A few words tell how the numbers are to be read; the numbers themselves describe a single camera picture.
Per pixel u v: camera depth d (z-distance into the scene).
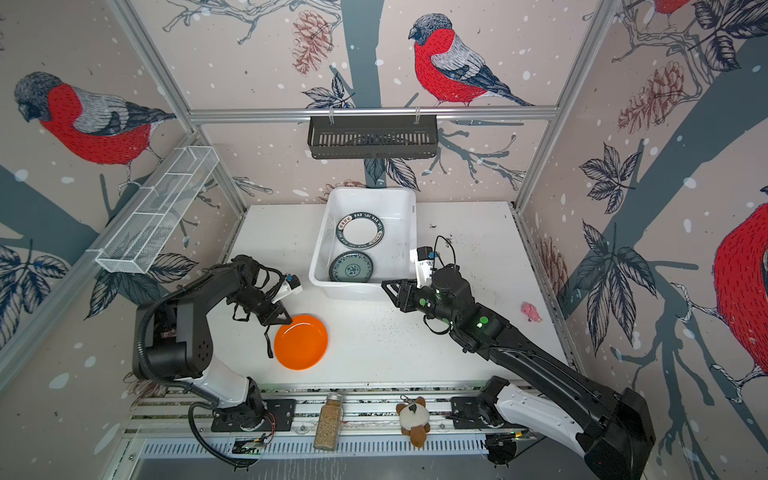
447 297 0.52
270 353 0.84
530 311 0.90
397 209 1.15
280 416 0.73
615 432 0.39
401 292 0.62
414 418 0.71
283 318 0.85
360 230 1.11
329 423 0.68
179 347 0.46
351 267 1.01
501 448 0.70
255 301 0.75
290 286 0.81
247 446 0.71
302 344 0.86
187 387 0.50
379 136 1.04
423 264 0.65
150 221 0.76
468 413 0.73
